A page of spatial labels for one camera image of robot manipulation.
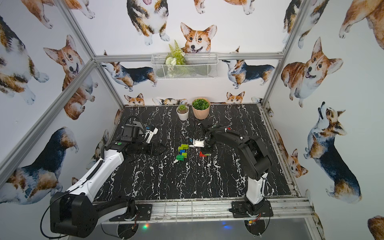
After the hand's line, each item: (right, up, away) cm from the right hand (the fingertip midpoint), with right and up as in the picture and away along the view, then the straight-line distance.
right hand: (204, 147), depth 92 cm
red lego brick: (-2, -5, +2) cm, 6 cm away
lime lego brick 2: (-12, -5, +1) cm, 13 cm away
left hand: (-22, +3, -11) cm, 25 cm away
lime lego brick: (-12, -1, +4) cm, 12 cm away
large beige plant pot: (-2, +25, +14) cm, 29 cm away
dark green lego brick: (-14, -6, -1) cm, 16 cm away
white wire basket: (-4, +50, +1) cm, 50 cm away
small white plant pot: (-15, +23, +15) cm, 31 cm away
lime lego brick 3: (+2, -5, +1) cm, 5 cm away
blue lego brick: (-13, -3, +1) cm, 14 cm away
